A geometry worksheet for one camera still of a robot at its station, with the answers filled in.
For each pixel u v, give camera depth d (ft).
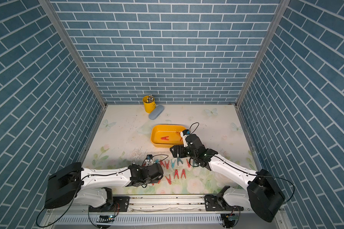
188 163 2.92
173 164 2.92
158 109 3.79
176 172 2.77
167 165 2.82
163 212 2.38
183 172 2.76
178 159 2.92
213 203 2.42
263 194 1.35
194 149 2.06
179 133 3.32
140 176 2.07
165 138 3.25
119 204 2.40
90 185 1.48
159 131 3.34
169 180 2.69
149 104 3.53
